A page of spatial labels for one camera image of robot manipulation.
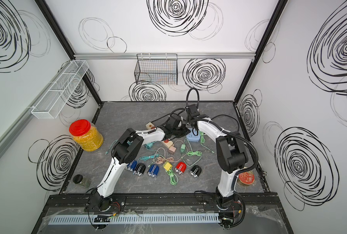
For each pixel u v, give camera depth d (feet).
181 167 2.72
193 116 2.40
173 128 2.72
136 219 2.53
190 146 2.99
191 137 3.16
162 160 2.85
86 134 2.72
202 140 3.11
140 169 2.71
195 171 2.70
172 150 2.99
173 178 2.64
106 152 2.99
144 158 2.86
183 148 2.98
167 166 2.72
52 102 2.41
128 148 1.92
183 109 2.78
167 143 3.07
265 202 2.47
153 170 2.69
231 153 1.63
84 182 2.45
